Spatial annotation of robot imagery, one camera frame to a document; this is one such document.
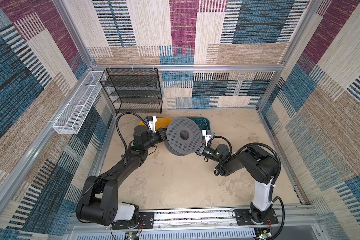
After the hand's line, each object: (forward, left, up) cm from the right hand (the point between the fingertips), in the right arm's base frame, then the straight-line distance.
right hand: (185, 146), depth 83 cm
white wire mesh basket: (+16, +67, +6) cm, 69 cm away
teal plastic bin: (+23, -13, -8) cm, 28 cm away
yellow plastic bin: (+30, +17, -15) cm, 37 cm away
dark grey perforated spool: (+5, +1, +3) cm, 6 cm away
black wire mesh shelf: (+47, +36, +2) cm, 59 cm away
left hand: (+7, +7, +8) cm, 13 cm away
